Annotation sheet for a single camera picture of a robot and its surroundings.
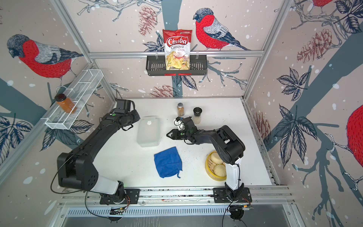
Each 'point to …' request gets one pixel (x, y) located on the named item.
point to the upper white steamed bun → (215, 158)
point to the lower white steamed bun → (220, 170)
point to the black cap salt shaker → (197, 112)
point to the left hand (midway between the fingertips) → (139, 113)
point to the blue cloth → (168, 162)
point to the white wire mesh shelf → (79, 91)
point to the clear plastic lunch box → (148, 134)
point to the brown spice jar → (181, 110)
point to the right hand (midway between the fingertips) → (169, 135)
